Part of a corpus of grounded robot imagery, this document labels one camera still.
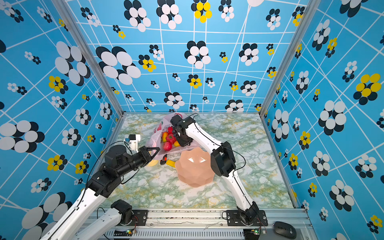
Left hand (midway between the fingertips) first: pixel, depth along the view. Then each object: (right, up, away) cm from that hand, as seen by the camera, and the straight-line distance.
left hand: (161, 148), depth 67 cm
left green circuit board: (-20, -42, +5) cm, 46 cm away
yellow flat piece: (+1, -13, +24) cm, 27 cm away
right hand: (+10, 0, +27) cm, 29 cm away
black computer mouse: (+58, -38, +1) cm, 69 cm away
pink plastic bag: (-3, +3, +3) cm, 5 cm away
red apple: (-2, -2, +26) cm, 27 cm away
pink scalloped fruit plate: (+15, -16, +23) cm, 32 cm away
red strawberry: (0, +2, +29) cm, 29 cm away
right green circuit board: (+43, -42, +4) cm, 61 cm away
